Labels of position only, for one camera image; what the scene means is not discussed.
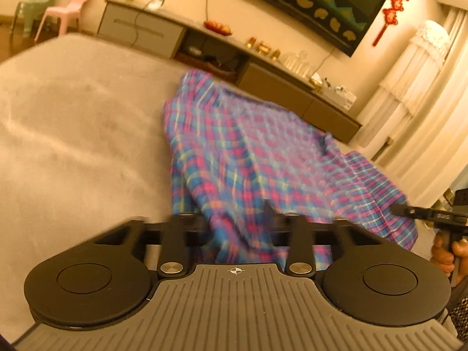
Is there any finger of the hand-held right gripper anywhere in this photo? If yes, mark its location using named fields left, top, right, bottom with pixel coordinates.
left=390, top=204, right=434, bottom=221

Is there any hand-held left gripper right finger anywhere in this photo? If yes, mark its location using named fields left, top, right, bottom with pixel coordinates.
left=263, top=199, right=370, bottom=278

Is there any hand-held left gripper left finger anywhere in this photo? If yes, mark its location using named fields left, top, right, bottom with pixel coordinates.
left=93, top=212, right=213, bottom=278

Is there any blue pink plaid shirt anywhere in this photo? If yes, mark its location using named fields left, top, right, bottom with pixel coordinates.
left=163, top=69, right=418, bottom=266

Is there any person's right hand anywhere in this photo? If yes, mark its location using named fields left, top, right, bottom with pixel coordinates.
left=431, top=234, right=468, bottom=275

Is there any white curtain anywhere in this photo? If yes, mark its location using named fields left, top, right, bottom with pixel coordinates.
left=356, top=7, right=468, bottom=205

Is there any white storage box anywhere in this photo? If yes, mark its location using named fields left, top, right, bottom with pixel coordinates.
left=322, top=78, right=357, bottom=108

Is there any set of clear glasses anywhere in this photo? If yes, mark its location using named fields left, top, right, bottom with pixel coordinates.
left=283, top=50, right=317, bottom=77

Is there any red fruit plate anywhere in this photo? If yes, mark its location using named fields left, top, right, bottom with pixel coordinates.
left=204, top=20, right=233, bottom=36

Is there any grey television cabinet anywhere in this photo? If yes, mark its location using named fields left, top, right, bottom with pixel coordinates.
left=97, top=0, right=362, bottom=144

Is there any red knot hanging decoration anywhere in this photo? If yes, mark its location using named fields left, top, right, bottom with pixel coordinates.
left=373, top=0, right=415, bottom=46

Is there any pink plastic chair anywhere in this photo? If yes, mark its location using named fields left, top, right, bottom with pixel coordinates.
left=35, top=0, right=95, bottom=42

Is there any green plastic chair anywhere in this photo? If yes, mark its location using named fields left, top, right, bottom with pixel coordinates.
left=10, top=0, right=59, bottom=39

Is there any black power strip cable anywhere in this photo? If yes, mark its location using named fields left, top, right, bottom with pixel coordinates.
left=130, top=9, right=141, bottom=44

